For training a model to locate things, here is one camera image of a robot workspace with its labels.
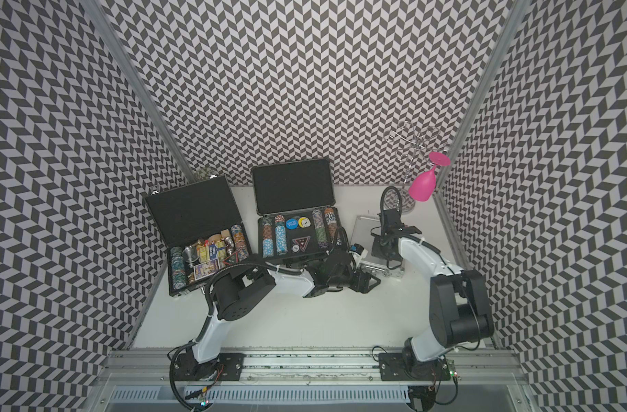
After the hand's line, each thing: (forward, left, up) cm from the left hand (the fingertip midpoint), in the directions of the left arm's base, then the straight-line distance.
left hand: (373, 281), depth 87 cm
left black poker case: (+20, +64, +4) cm, 67 cm away
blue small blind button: (+22, +30, +3) cm, 37 cm away
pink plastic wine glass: (+26, -18, +21) cm, 37 cm away
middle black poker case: (+34, +29, +3) cm, 45 cm away
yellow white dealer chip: (+23, +25, +3) cm, 34 cm away
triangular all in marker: (+14, +25, +2) cm, 29 cm away
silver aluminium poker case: (+17, +2, +1) cm, 18 cm away
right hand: (+8, -3, +3) cm, 9 cm away
